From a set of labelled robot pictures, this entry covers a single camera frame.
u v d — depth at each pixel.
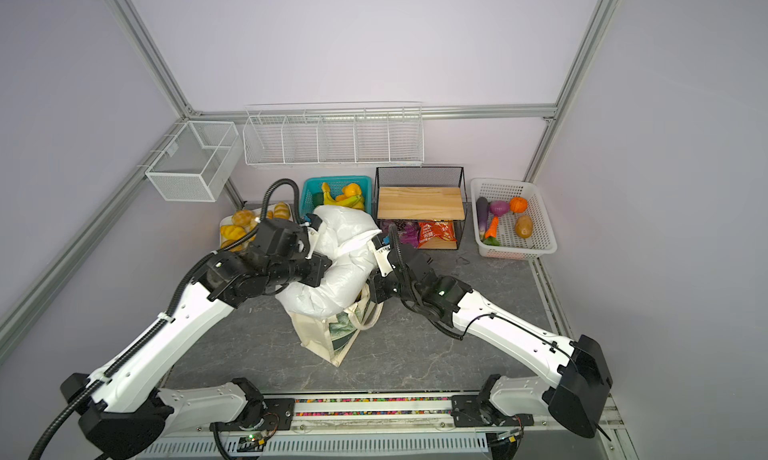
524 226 1.08
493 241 1.05
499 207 1.12
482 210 1.11
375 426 0.74
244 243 0.52
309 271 0.61
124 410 0.39
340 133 0.97
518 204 1.12
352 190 1.12
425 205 1.00
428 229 1.04
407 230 1.04
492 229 1.07
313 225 0.60
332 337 0.71
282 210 1.15
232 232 1.08
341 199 1.14
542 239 1.02
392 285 0.63
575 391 0.38
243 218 1.12
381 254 0.65
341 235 0.68
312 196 1.16
